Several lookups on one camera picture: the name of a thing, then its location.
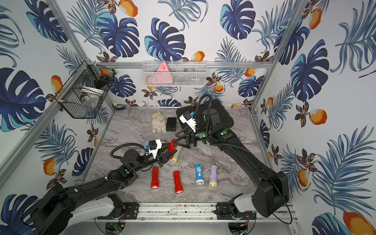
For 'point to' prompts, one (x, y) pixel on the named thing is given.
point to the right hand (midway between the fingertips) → (175, 138)
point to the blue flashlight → (199, 179)
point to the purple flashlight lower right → (213, 182)
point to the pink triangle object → (163, 75)
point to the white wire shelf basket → (174, 73)
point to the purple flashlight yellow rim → (143, 151)
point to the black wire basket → (82, 93)
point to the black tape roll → (120, 107)
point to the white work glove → (158, 122)
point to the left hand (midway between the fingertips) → (173, 145)
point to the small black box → (171, 125)
